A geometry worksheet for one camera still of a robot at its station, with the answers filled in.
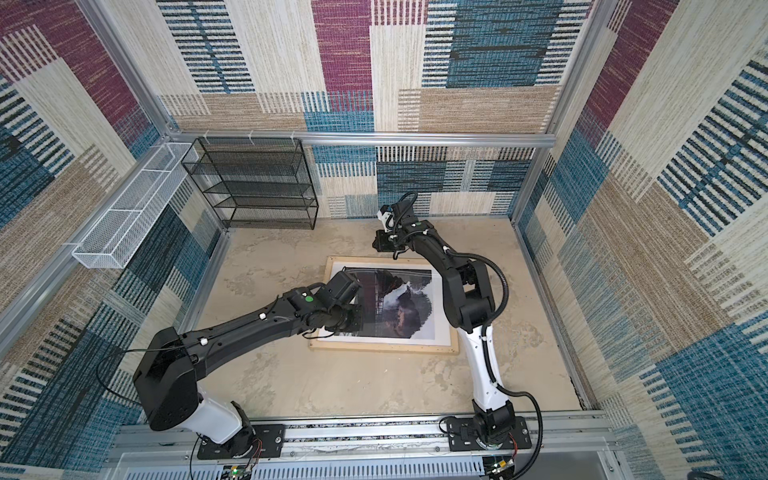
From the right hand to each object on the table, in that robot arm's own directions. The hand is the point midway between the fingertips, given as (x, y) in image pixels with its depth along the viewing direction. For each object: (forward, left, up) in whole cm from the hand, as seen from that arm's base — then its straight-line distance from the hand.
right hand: (376, 245), depth 100 cm
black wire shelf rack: (+26, +44, +7) cm, 51 cm away
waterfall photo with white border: (-17, -8, -9) cm, 21 cm away
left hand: (-27, +3, +2) cm, 27 cm away
